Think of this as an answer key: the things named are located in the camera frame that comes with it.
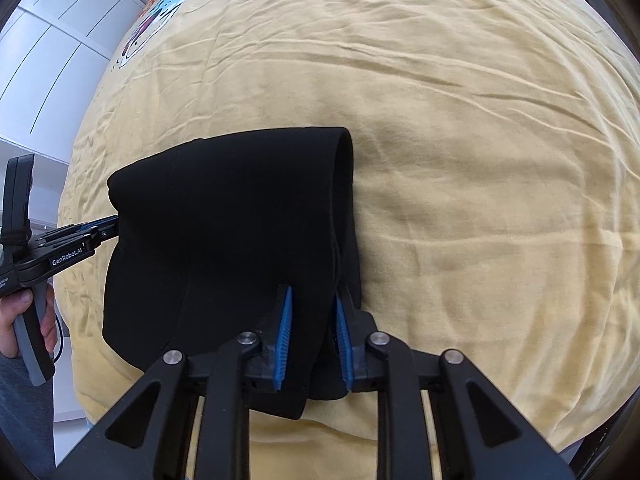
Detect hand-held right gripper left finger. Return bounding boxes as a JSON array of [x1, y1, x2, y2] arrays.
[[57, 285, 293, 480]]

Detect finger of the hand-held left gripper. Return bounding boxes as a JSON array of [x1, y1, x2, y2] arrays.
[[65, 215, 121, 244]]

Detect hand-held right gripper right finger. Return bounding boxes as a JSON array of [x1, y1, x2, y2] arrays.
[[332, 290, 576, 480]]

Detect black pants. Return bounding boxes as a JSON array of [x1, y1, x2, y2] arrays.
[[102, 126, 363, 421]]

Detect person's left hand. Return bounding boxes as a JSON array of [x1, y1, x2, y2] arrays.
[[0, 285, 58, 361]]

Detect person's blue jeans leg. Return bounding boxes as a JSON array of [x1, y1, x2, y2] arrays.
[[0, 355, 56, 480]]

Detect white wardrobe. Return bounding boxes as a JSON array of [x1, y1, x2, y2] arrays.
[[0, 0, 166, 161]]

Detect yellow printed bedspread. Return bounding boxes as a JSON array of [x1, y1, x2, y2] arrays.
[[57, 0, 640, 461]]

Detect black cable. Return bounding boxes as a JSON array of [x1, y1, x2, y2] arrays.
[[51, 307, 68, 363]]

